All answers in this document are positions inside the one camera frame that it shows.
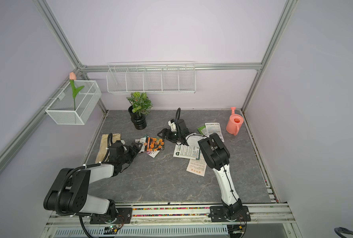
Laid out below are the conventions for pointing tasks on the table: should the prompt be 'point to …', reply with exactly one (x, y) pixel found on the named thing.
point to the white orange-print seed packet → (198, 166)
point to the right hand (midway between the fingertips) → (160, 135)
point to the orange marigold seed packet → (155, 144)
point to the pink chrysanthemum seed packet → (142, 140)
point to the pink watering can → (234, 122)
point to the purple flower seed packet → (152, 153)
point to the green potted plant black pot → (140, 107)
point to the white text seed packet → (214, 128)
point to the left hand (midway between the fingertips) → (140, 148)
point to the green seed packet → (202, 130)
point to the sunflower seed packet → (185, 151)
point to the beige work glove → (103, 146)
